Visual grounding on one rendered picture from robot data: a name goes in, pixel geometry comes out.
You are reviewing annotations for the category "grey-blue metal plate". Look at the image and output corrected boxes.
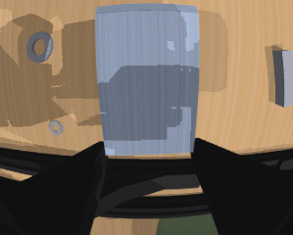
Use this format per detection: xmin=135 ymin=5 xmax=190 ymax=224
xmin=95 ymin=3 xmax=200 ymax=156

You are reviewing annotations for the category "grey rectangular block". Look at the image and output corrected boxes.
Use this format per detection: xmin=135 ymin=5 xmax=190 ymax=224
xmin=272 ymin=50 xmax=293 ymax=108

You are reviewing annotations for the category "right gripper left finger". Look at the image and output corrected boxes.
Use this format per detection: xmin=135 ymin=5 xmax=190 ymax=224
xmin=0 ymin=141 xmax=108 ymax=235

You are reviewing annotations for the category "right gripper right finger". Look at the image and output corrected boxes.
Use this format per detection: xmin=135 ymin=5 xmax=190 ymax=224
xmin=190 ymin=138 xmax=293 ymax=235

